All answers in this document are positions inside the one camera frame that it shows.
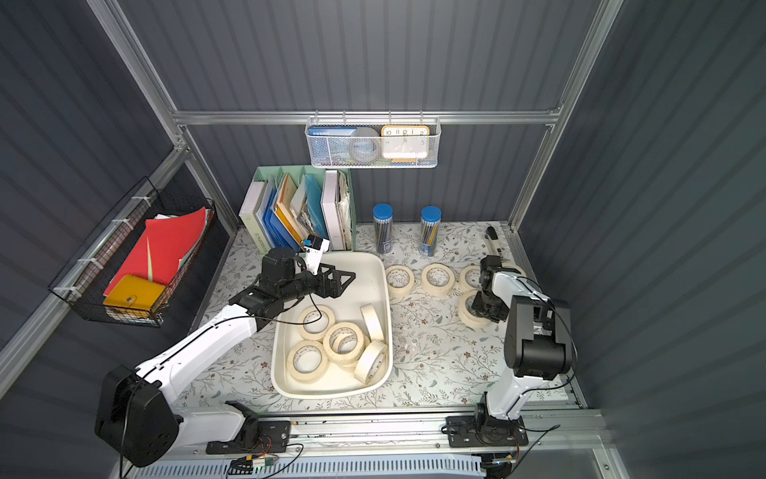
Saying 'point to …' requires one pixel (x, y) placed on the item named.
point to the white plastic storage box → (369, 286)
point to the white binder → (331, 211)
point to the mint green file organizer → (301, 202)
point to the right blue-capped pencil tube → (430, 231)
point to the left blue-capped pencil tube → (383, 224)
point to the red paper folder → (165, 241)
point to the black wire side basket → (83, 284)
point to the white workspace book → (248, 215)
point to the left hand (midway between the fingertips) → (340, 270)
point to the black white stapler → (493, 241)
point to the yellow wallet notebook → (135, 292)
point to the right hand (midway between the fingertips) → (497, 316)
